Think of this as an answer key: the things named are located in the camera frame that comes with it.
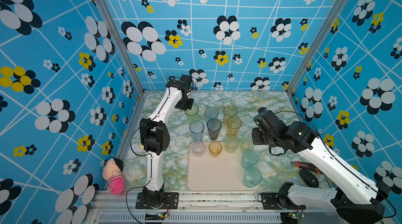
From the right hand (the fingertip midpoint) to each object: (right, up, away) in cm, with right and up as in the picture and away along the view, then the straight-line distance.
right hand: (254, 134), depth 70 cm
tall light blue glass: (-27, 0, +17) cm, 32 cm away
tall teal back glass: (+2, -23, +8) cm, 25 cm away
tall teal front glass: (+3, -16, +17) cm, 23 cm away
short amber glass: (-17, -12, +19) cm, 28 cm away
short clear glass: (-27, -12, +20) cm, 36 cm away
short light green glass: (-8, -9, +17) cm, 21 cm away
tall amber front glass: (-6, +1, +21) cm, 22 cm away
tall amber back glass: (-6, +9, +36) cm, 37 cm away
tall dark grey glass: (-17, +1, +23) cm, 28 cm away
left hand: (-33, +12, +21) cm, 41 cm away
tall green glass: (-29, +8, +16) cm, 34 cm away
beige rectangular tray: (-12, -23, +13) cm, 29 cm away
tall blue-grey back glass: (-19, +9, +27) cm, 34 cm away
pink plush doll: (-68, -19, +5) cm, 71 cm away
